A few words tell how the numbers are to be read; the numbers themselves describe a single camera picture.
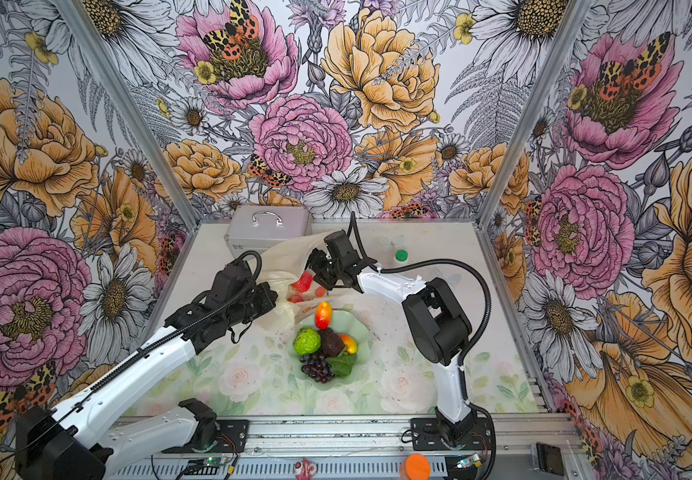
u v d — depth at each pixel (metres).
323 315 0.87
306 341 0.79
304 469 0.66
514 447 0.75
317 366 0.78
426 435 0.74
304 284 0.97
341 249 0.74
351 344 0.85
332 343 0.81
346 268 0.73
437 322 0.52
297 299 0.95
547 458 0.70
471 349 0.52
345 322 0.89
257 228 1.00
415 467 0.60
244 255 0.69
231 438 0.73
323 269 0.83
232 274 0.59
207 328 0.54
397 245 1.15
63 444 0.38
